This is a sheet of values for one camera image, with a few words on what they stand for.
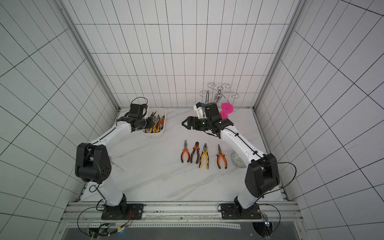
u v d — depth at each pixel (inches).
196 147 37.5
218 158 36.1
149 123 32.2
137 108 29.1
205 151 37.0
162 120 42.9
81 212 26.3
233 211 28.5
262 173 17.0
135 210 28.6
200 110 29.2
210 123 24.8
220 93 34.5
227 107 32.9
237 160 35.4
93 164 18.7
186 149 37.3
